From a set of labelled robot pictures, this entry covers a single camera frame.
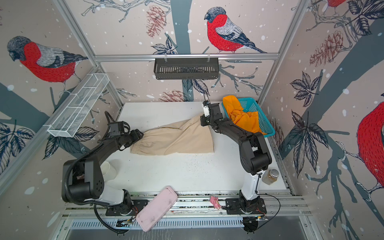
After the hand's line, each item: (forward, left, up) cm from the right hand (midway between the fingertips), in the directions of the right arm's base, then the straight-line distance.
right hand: (202, 118), depth 96 cm
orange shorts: (+4, -32, -6) cm, 33 cm away
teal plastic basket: (+20, -35, -7) cm, 41 cm away
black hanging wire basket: (+33, +14, +16) cm, 39 cm away
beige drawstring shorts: (-10, +9, -7) cm, 15 cm away
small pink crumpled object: (-46, -8, -10) cm, 48 cm away
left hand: (-13, +40, -2) cm, 42 cm away
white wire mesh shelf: (-22, +65, +21) cm, 72 cm away
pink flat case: (-51, +21, -10) cm, 56 cm away
